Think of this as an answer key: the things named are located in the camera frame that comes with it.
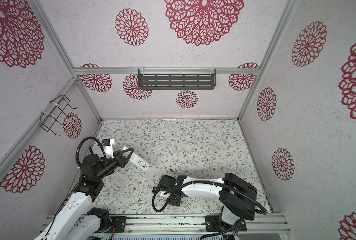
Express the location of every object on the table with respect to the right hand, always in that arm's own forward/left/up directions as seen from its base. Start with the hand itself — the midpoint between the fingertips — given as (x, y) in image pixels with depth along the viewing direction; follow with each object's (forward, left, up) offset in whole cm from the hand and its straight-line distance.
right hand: (171, 195), depth 82 cm
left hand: (+14, +19, +22) cm, 32 cm away
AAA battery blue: (+15, +1, 0) cm, 15 cm away
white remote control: (+10, +17, +20) cm, 28 cm away
